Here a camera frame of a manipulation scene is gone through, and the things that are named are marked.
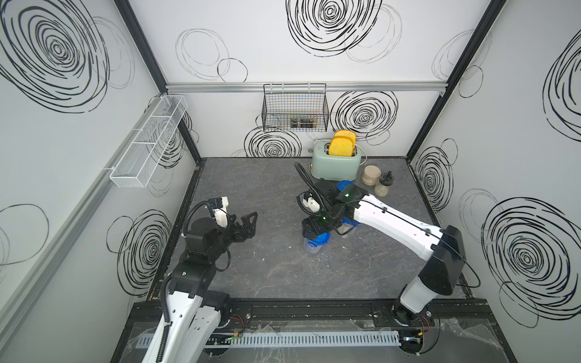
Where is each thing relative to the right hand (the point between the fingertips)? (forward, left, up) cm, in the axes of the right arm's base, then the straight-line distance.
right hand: (313, 230), depth 77 cm
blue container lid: (-4, -2, +1) cm, 4 cm away
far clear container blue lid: (+22, -12, -2) cm, 25 cm away
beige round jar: (+34, -28, -10) cm, 45 cm away
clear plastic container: (-3, 0, -8) cm, 9 cm away
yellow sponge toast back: (+45, -16, +5) cm, 48 cm away
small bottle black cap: (+28, -33, -11) cm, 44 cm away
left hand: (+1, +22, +8) cm, 23 cm away
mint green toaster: (+37, -7, -7) cm, 38 cm away
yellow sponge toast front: (+39, -13, +4) cm, 41 cm away
